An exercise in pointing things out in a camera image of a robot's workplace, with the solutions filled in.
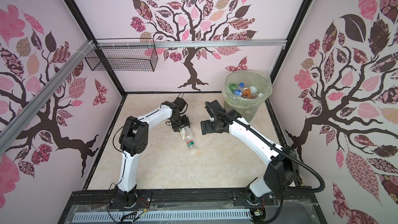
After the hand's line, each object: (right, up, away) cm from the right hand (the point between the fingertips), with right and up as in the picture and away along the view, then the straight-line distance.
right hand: (210, 126), depth 81 cm
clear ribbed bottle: (+30, +17, +5) cm, 35 cm away
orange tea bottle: (+23, +19, +12) cm, 32 cm away
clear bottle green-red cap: (-14, -6, +8) cm, 17 cm away
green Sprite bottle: (+16, +23, +16) cm, 32 cm away
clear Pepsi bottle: (+18, +19, +8) cm, 27 cm away
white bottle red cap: (+29, +21, +16) cm, 39 cm away
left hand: (-15, -4, +15) cm, 21 cm away
